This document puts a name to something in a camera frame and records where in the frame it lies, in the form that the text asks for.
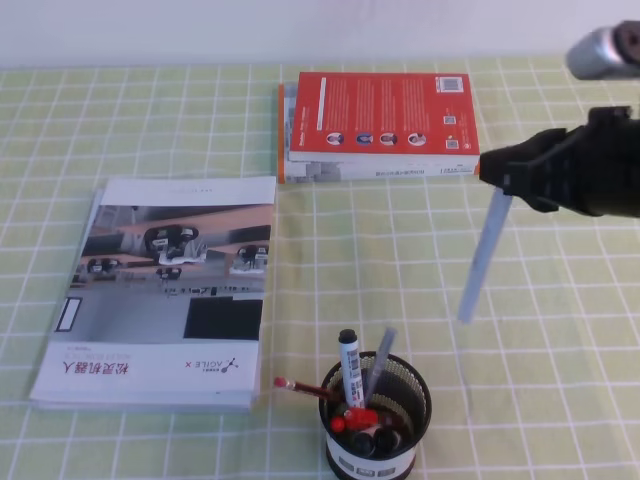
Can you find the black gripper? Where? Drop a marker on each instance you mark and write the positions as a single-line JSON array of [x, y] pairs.
[[599, 166]]

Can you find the light blue grey pen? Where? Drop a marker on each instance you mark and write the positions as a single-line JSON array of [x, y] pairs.
[[497, 213]]

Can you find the grey slim pen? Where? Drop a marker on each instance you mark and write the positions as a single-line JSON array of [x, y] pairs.
[[379, 362]]

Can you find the black mesh pen holder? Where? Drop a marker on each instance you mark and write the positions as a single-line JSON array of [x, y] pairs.
[[387, 450]]

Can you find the red clip pen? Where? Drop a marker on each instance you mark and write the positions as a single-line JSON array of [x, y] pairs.
[[354, 419]]

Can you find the red back cover book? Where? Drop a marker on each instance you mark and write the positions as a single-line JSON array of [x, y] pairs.
[[366, 117]]

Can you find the orange spine book underneath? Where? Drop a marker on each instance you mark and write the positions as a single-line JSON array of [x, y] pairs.
[[308, 172]]

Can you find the black cap white marker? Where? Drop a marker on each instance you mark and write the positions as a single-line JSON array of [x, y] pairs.
[[351, 368]]

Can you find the red pencil with eraser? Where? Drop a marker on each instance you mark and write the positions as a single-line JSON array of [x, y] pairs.
[[295, 386]]

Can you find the white robot brochure stack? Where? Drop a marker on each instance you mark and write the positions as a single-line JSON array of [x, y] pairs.
[[165, 305]]

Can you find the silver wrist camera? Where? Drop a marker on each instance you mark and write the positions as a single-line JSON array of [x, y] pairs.
[[607, 53]]

